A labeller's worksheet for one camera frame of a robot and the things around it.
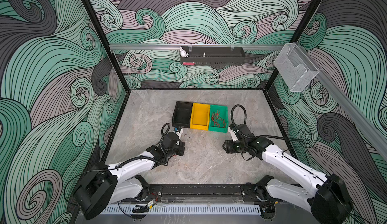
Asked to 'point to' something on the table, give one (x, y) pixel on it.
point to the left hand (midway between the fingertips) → (185, 143)
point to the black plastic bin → (182, 114)
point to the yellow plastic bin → (200, 116)
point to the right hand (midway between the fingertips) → (227, 146)
